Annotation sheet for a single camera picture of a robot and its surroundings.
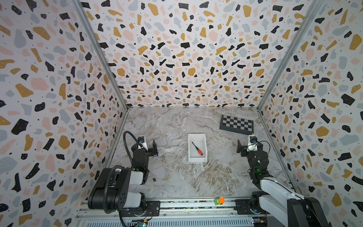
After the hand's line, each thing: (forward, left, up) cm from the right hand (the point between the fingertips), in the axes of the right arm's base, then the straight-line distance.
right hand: (250, 140), depth 84 cm
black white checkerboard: (+21, +2, -12) cm, 24 cm away
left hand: (0, +62, -3) cm, 62 cm away
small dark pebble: (-20, +57, -12) cm, 62 cm away
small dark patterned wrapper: (-7, +58, -9) cm, 59 cm away
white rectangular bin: (+7, +30, -14) cm, 34 cm away
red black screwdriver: (-2, +30, -13) cm, 33 cm away
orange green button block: (-31, +20, -12) cm, 39 cm away
